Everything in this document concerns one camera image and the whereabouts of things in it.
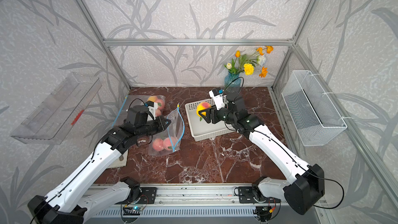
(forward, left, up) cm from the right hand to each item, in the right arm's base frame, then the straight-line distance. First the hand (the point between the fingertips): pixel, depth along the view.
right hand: (204, 109), depth 73 cm
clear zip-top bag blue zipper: (+29, +56, -27) cm, 69 cm away
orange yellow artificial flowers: (+40, -24, -3) cm, 47 cm away
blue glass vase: (+39, -20, -22) cm, 49 cm away
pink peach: (-9, +25, -18) cm, 32 cm away
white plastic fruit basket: (+1, +3, -21) cm, 21 cm away
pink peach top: (-13, +16, -8) cm, 22 cm away
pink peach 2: (+29, +39, -24) cm, 54 cm away
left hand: (-4, +15, -3) cm, 16 cm away
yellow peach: (-1, +1, +3) cm, 4 cm away
